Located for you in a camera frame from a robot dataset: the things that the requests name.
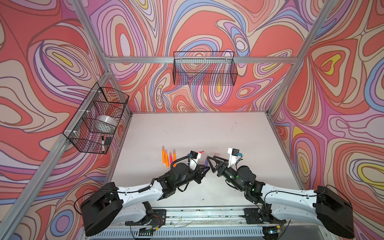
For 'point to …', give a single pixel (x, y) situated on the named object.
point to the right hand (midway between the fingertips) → (210, 161)
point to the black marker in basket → (103, 144)
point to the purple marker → (206, 163)
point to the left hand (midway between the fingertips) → (210, 168)
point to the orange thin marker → (174, 155)
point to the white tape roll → (106, 121)
